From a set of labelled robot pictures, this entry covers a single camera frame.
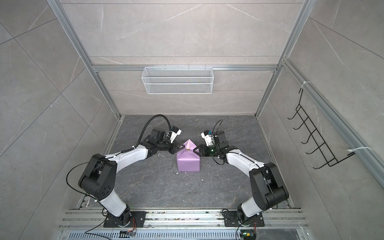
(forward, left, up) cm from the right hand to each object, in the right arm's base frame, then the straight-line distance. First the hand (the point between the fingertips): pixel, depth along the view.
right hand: (197, 149), depth 88 cm
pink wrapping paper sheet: (-8, +5, +1) cm, 9 cm away
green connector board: (-41, -23, -11) cm, 49 cm away
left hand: (+3, +7, +3) cm, 8 cm away
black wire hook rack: (-16, -55, +20) cm, 61 cm away
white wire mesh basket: (+43, +12, +19) cm, 49 cm away
